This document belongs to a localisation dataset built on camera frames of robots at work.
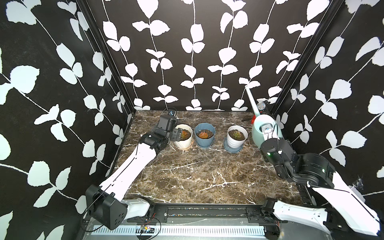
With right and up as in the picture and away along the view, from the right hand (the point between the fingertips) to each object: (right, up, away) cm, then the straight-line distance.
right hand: (267, 137), depth 62 cm
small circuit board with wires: (-54, -45, +9) cm, 71 cm away
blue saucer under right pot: (-6, -12, +37) cm, 39 cm away
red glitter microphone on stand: (+10, +17, +28) cm, 34 cm away
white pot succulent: (-36, -2, +33) cm, 49 cm away
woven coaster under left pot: (-38, -11, +36) cm, 54 cm away
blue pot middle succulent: (-24, -1, +35) cm, 43 cm away
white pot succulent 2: (-4, -2, +33) cm, 34 cm away
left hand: (-44, +5, +17) cm, 47 cm away
